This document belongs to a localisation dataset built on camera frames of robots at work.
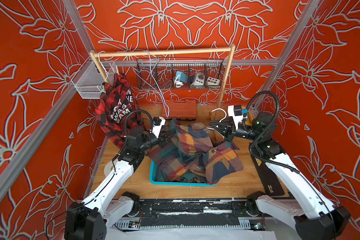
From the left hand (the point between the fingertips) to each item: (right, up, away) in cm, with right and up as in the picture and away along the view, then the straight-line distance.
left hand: (172, 129), depth 72 cm
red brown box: (+4, +12, +42) cm, 44 cm away
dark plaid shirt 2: (+10, -12, -2) cm, 15 cm away
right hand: (+15, +3, -14) cm, 21 cm away
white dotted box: (+25, +29, +22) cm, 45 cm away
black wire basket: (-12, +36, +26) cm, 46 cm away
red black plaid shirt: (-27, +9, +1) cm, 29 cm away
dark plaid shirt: (+2, -23, +2) cm, 23 cm away
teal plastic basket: (-10, -24, +4) cm, 26 cm away
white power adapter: (+16, +30, +19) cm, 39 cm away
